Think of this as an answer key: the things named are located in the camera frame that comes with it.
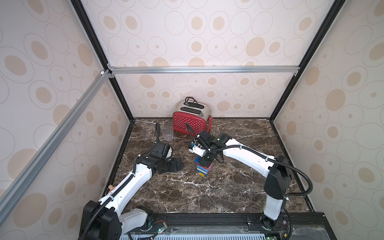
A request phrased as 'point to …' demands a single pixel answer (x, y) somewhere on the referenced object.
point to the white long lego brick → (203, 172)
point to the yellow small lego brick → (202, 175)
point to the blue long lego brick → (202, 168)
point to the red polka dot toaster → (197, 115)
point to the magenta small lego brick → (210, 166)
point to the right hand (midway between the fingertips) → (207, 159)
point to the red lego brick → (203, 167)
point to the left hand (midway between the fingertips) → (181, 165)
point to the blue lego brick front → (205, 174)
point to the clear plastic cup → (168, 132)
